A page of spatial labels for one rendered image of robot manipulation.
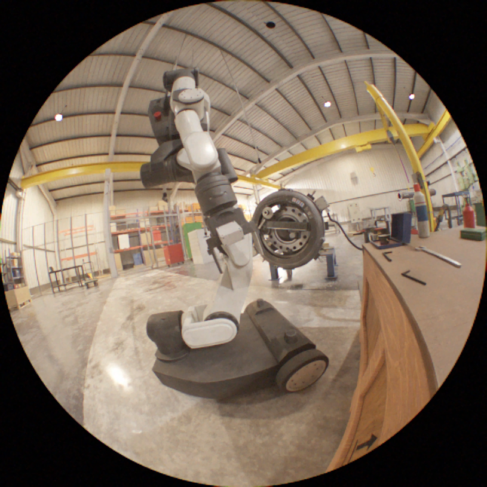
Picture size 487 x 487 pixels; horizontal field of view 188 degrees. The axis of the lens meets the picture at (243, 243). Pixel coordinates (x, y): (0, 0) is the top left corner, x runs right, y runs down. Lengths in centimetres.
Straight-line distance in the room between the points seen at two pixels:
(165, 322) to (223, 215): 47
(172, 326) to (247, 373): 32
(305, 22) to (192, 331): 914
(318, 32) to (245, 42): 326
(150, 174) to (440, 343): 78
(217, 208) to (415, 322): 39
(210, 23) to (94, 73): 471
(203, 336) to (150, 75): 835
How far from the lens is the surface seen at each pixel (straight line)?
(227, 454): 62
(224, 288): 54
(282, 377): 54
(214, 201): 31
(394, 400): 27
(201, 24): 785
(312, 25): 889
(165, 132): 70
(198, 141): 37
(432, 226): 432
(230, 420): 66
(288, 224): 133
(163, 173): 62
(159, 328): 64
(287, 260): 140
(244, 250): 48
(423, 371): 20
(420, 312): 25
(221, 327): 55
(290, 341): 55
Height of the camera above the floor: 60
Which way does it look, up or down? 2 degrees down
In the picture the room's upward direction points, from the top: 11 degrees counter-clockwise
